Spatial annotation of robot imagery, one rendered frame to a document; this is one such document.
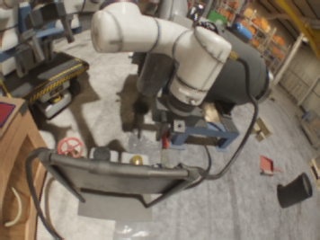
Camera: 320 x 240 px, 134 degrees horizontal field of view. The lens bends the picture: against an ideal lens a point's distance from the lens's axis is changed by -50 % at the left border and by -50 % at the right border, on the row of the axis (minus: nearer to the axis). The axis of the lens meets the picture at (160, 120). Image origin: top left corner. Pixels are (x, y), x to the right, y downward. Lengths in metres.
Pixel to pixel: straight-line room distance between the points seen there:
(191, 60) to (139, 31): 0.12
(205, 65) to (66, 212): 0.88
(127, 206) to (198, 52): 0.78
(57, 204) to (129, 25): 0.87
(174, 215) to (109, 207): 0.39
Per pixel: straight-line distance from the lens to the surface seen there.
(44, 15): 0.47
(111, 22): 0.25
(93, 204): 0.82
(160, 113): 0.34
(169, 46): 0.32
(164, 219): 0.87
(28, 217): 0.83
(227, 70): 0.89
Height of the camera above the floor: 0.82
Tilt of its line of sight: 43 degrees down
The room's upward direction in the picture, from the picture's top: 24 degrees clockwise
